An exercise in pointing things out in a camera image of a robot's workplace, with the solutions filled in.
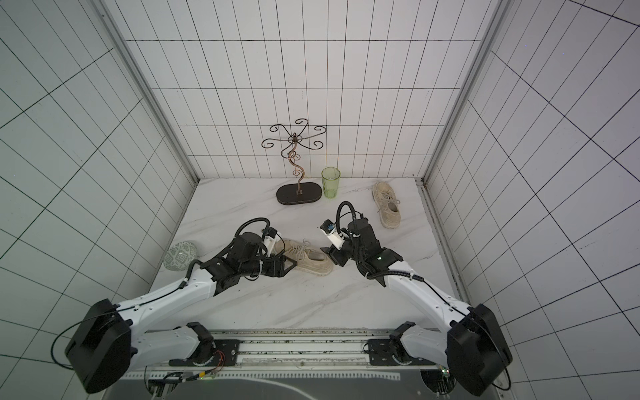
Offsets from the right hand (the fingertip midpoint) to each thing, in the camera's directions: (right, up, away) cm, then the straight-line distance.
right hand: (329, 234), depth 82 cm
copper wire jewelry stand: (-15, +15, +31) cm, 38 cm away
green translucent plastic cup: (+1, +21, +27) cm, 34 cm away
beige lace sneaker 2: (+25, +9, +19) cm, 33 cm away
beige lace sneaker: (-8, -8, +3) cm, 12 cm away
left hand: (-15, -11, -1) cm, 18 cm away
